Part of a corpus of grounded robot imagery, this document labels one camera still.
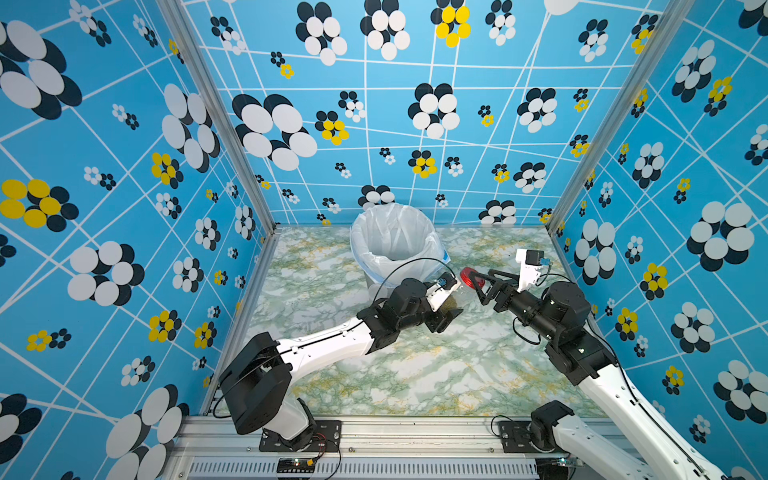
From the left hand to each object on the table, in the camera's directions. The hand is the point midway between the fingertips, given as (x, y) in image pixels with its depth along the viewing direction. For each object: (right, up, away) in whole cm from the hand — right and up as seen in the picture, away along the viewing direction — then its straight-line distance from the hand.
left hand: (457, 297), depth 76 cm
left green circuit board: (-40, -41, -4) cm, 57 cm away
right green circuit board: (+22, -40, -6) cm, 46 cm away
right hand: (+5, +7, -7) cm, 11 cm away
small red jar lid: (0, +6, -9) cm, 11 cm away
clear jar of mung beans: (-4, 0, -9) cm, 10 cm away
